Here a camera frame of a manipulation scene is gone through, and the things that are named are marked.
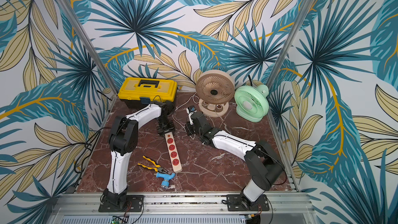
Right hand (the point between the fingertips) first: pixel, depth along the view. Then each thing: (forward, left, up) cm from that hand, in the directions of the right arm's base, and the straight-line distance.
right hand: (188, 121), depth 87 cm
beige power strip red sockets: (-13, +8, -12) cm, 19 cm away
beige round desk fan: (+15, -16, +10) cm, 24 cm away
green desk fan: (+4, -35, +10) cm, 36 cm away
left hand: (-2, +11, -12) cm, 16 cm away
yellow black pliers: (-21, +17, -13) cm, 30 cm away
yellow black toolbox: (+19, +32, +4) cm, 38 cm away
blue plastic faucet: (-26, +11, -12) cm, 31 cm away
